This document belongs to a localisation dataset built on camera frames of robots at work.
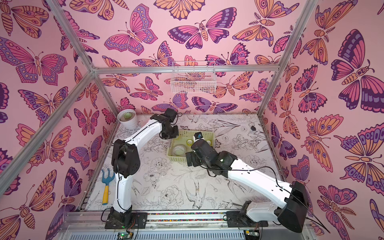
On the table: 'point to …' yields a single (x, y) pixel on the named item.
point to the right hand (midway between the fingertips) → (192, 155)
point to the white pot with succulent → (127, 118)
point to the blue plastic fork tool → (106, 188)
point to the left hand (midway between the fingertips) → (178, 134)
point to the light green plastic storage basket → (185, 138)
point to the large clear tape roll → (179, 150)
